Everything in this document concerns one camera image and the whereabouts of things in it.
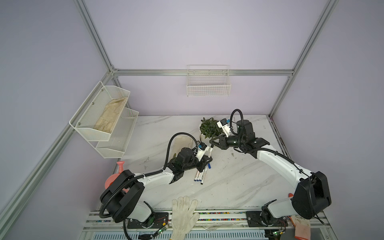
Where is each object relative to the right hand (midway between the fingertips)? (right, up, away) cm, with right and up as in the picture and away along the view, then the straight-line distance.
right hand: (210, 141), depth 76 cm
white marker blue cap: (-8, -23, +10) cm, 26 cm away
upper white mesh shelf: (-61, +12, +1) cm, 62 cm away
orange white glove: (+44, -40, -6) cm, 60 cm away
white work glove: (-14, -38, -2) cm, 41 cm away
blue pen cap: (+1, -17, +16) cm, 23 cm away
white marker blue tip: (-6, -22, +12) cm, 25 cm away
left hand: (0, -10, +5) cm, 11 cm away
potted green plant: (+1, +7, +15) cm, 16 cm away
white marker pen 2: (-4, -25, +9) cm, 27 cm away
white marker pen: (0, -6, +1) cm, 6 cm away
